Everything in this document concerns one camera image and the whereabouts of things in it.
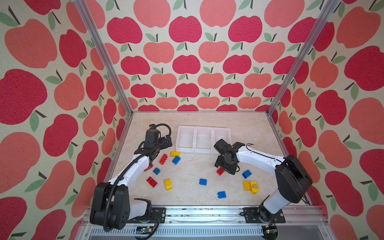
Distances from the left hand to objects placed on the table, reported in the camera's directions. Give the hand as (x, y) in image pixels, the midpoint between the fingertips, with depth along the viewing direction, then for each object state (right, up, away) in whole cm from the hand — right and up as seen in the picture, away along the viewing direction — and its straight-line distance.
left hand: (166, 139), depth 89 cm
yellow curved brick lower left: (+2, -25, -5) cm, 26 cm away
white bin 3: (+33, +3, +14) cm, 36 cm away
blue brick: (+5, -13, +5) cm, 15 cm away
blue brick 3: (+47, -20, -2) cm, 52 cm away
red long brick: (-3, -13, +5) cm, 14 cm away
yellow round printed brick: (+50, -25, -8) cm, 56 cm away
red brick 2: (+32, -19, -1) cm, 37 cm away
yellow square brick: (+47, -26, -5) cm, 54 cm away
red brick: (-8, -24, -4) cm, 26 cm away
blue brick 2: (+22, -25, -2) cm, 33 cm away
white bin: (+10, -1, +15) cm, 19 cm away
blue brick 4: (+32, -30, -8) cm, 44 cm away
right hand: (+34, -17, -1) cm, 38 cm away
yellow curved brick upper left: (+4, -10, +7) cm, 13 cm away
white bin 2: (+24, -1, +16) cm, 28 cm away
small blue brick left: (-6, -19, 0) cm, 20 cm away
